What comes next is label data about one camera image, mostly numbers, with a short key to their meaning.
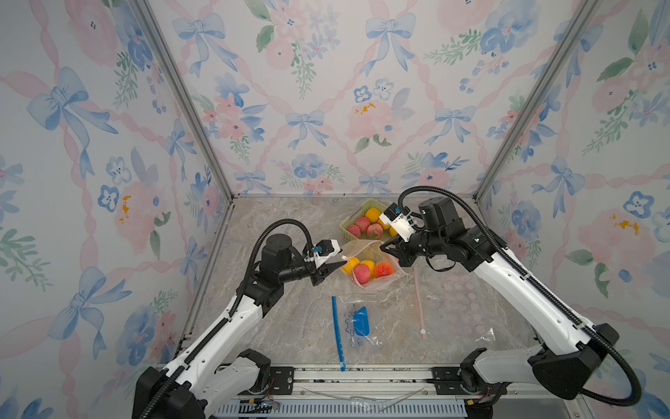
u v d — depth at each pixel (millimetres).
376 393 732
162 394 376
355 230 1027
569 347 391
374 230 1012
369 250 676
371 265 820
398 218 600
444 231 521
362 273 773
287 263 589
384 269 796
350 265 815
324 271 637
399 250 596
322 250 578
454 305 885
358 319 799
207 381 423
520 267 445
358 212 1053
